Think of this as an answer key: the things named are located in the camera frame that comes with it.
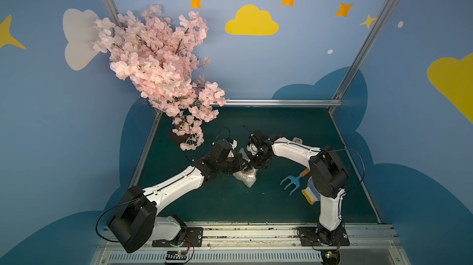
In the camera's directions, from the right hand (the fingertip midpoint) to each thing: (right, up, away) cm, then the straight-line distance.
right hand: (251, 166), depth 92 cm
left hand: (-1, +5, -12) cm, 13 cm away
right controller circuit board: (+31, -33, -19) cm, 49 cm away
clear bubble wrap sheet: (-2, -2, -8) cm, 9 cm away
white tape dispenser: (+27, +13, +10) cm, 31 cm away
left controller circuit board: (-32, -32, -19) cm, 49 cm away
